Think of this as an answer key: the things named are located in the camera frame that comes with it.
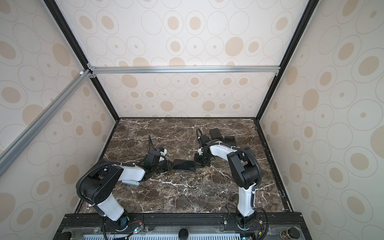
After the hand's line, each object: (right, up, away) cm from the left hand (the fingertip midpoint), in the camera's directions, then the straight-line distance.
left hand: (178, 165), depth 92 cm
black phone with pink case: (+25, +19, +19) cm, 37 cm away
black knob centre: (+5, -22, -29) cm, 37 cm away
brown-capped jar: (+51, -22, -29) cm, 63 cm away
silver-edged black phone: (+35, +15, +15) cm, 41 cm away
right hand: (+10, -2, +2) cm, 10 cm away
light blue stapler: (-26, -8, -8) cm, 28 cm away
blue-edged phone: (+3, 0, 0) cm, 3 cm away
